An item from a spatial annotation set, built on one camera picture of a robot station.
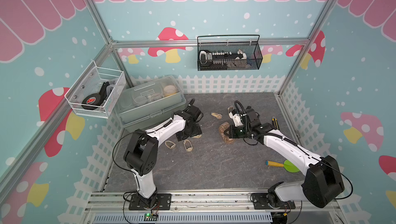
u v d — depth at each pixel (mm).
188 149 896
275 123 1026
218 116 1057
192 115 743
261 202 740
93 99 693
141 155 478
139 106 871
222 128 809
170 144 920
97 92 736
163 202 744
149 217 728
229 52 915
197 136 948
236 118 770
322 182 409
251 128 642
